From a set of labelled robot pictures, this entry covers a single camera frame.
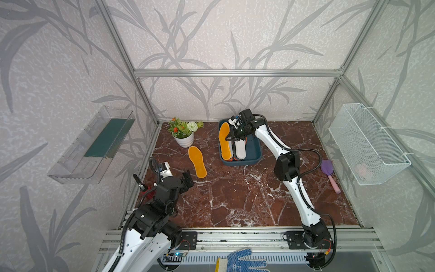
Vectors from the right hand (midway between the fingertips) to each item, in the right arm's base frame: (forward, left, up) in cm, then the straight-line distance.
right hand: (225, 137), depth 98 cm
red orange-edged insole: (-9, -4, -9) cm, 13 cm away
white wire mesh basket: (-29, -55, +22) cm, 66 cm away
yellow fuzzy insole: (-7, 0, -3) cm, 8 cm away
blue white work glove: (-59, -4, -10) cm, 60 cm away
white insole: (-4, -9, -6) cm, 12 cm away
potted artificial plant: (+1, +25, +3) cm, 25 cm away
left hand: (-29, +18, +9) cm, 35 cm away
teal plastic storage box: (-3, -17, -10) cm, 20 cm away
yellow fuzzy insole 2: (-5, +19, -11) cm, 22 cm away
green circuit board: (-55, +20, -11) cm, 60 cm away
